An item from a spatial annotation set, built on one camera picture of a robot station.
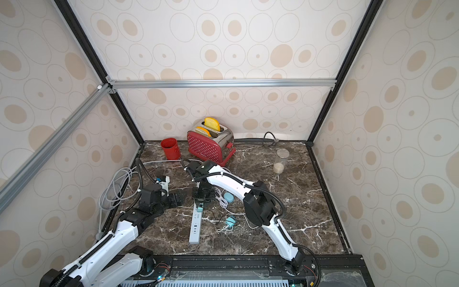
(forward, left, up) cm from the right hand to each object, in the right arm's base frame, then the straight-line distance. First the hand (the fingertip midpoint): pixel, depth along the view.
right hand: (202, 202), depth 85 cm
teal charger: (-4, +1, +1) cm, 4 cm away
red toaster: (+28, -5, +8) cm, 30 cm away
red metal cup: (+32, +24, +1) cm, 40 cm away
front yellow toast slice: (+40, +5, +12) cm, 42 cm away
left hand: (+2, +8, +6) cm, 10 cm away
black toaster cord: (+53, -28, -9) cm, 60 cm away
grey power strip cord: (+14, +50, -8) cm, 52 cm away
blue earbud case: (+6, -12, -5) cm, 14 cm away
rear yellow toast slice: (+43, -1, +14) cm, 45 cm away
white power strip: (-10, +2, -4) cm, 11 cm away
